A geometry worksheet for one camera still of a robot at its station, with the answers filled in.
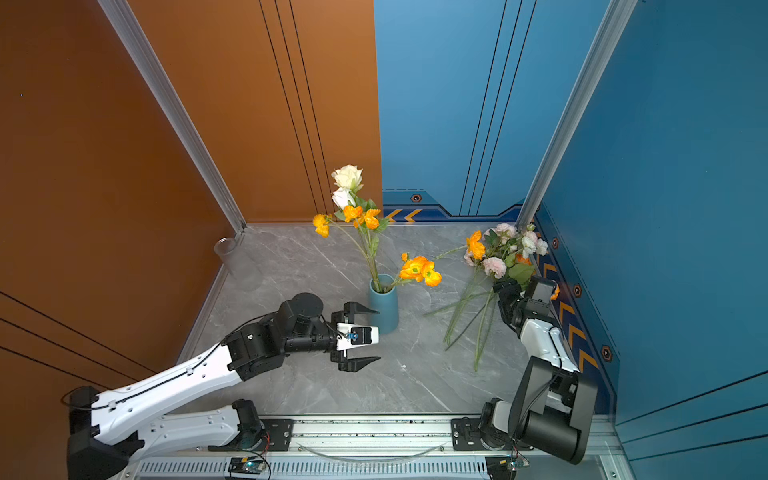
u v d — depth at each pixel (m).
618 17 0.70
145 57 0.76
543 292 0.67
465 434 0.72
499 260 0.99
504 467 0.70
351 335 0.53
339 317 0.59
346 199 0.67
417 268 0.62
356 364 0.58
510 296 0.79
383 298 0.77
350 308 0.60
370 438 0.75
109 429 0.39
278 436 0.74
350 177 0.70
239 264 0.99
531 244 1.02
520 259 1.01
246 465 0.71
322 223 0.81
